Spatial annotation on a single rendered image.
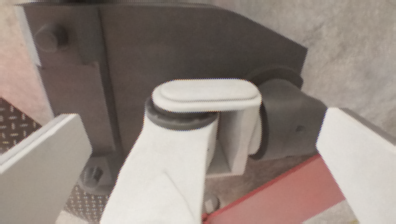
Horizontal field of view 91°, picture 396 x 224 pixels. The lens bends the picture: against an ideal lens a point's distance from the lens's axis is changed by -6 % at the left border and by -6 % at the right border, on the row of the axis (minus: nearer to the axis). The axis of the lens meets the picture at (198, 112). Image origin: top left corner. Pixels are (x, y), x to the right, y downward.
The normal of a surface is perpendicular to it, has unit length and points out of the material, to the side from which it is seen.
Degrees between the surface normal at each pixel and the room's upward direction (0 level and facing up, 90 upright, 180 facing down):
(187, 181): 90
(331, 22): 0
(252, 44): 0
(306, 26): 0
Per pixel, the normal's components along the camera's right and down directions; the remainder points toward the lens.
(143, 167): 0.05, -0.85
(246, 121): 0.17, 0.52
